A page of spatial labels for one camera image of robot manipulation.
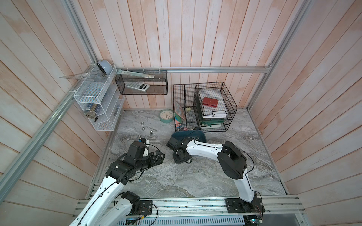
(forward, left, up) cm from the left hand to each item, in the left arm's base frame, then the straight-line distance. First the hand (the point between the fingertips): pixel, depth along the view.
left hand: (158, 160), depth 74 cm
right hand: (+8, -11, -17) cm, 22 cm away
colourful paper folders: (+41, -11, -10) cm, 44 cm away
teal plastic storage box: (+26, -25, -14) cm, 39 cm away
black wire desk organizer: (+36, -31, +5) cm, 48 cm away
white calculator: (+51, +16, +10) cm, 54 cm away
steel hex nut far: (+38, +18, -16) cm, 45 cm away
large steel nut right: (+29, +10, -16) cm, 34 cm away
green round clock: (+45, -1, -14) cm, 47 cm away
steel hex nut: (+33, +16, -16) cm, 40 cm away
